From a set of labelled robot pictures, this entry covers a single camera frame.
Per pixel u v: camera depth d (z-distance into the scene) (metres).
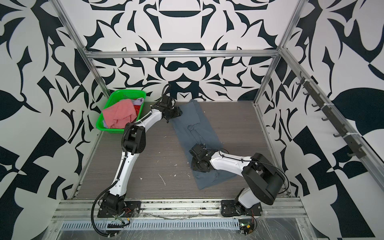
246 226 0.71
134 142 0.67
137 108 1.03
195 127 1.05
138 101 1.06
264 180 0.44
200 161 0.68
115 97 1.11
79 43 0.85
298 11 0.74
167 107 0.92
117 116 0.96
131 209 0.74
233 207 0.75
